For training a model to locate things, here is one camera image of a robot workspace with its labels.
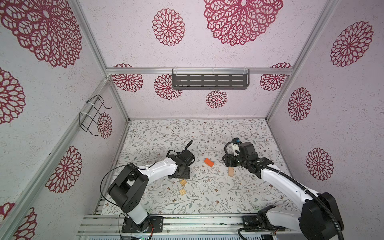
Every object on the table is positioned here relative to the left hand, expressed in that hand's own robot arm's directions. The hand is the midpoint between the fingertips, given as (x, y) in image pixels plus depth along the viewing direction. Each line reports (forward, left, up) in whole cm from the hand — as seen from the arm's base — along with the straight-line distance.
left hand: (180, 176), depth 89 cm
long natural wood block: (+3, -31, -1) cm, 31 cm away
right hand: (+7, -28, +11) cm, 31 cm away
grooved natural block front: (-9, -1, 0) cm, 9 cm away
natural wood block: (-3, -2, 0) cm, 4 cm away
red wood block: (+10, -18, -2) cm, 21 cm away
